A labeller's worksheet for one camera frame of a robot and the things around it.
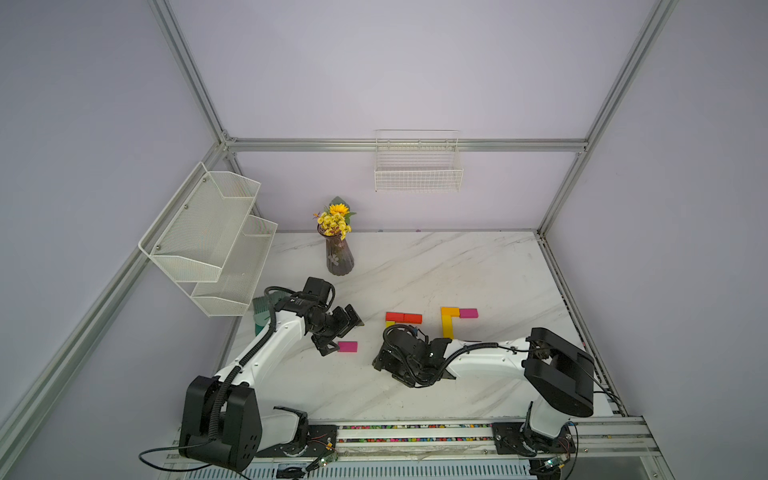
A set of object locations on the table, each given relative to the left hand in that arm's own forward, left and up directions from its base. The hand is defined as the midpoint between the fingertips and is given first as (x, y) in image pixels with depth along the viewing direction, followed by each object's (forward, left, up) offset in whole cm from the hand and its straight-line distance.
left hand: (352, 336), depth 82 cm
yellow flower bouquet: (+31, +7, +15) cm, 35 cm away
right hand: (-7, -8, -8) cm, 13 cm away
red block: (+11, -13, -9) cm, 19 cm away
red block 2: (+10, -19, -9) cm, 23 cm away
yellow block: (+9, -10, -9) cm, 16 cm away
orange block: (+13, -31, -9) cm, 35 cm away
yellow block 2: (+7, -29, -8) cm, 31 cm away
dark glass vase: (+29, +7, 0) cm, 30 cm away
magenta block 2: (+12, -36, -8) cm, 39 cm away
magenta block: (+1, +3, -9) cm, 9 cm away
